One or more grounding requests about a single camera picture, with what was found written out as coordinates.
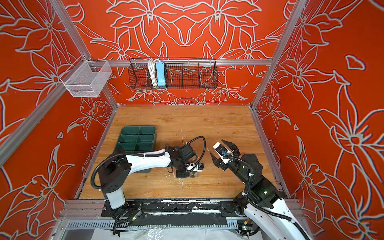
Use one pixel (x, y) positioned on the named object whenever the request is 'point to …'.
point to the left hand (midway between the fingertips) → (189, 171)
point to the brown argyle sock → (194, 174)
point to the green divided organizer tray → (137, 139)
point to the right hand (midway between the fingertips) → (215, 144)
